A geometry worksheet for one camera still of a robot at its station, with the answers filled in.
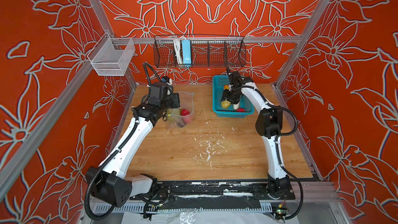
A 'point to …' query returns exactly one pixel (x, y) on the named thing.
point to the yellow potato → (225, 103)
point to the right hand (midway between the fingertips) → (223, 98)
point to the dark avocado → (181, 125)
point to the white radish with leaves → (236, 106)
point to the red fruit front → (240, 110)
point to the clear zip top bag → (181, 116)
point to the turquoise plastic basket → (218, 82)
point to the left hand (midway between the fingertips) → (176, 94)
